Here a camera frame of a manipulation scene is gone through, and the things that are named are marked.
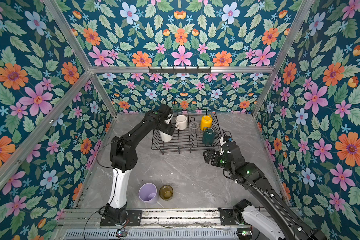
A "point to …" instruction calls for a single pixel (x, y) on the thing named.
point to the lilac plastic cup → (147, 193)
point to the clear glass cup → (194, 127)
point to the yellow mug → (206, 121)
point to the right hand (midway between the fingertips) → (209, 154)
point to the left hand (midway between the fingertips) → (169, 125)
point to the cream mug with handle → (165, 137)
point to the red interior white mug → (182, 122)
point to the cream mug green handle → (208, 136)
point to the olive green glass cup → (166, 192)
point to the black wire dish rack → (182, 143)
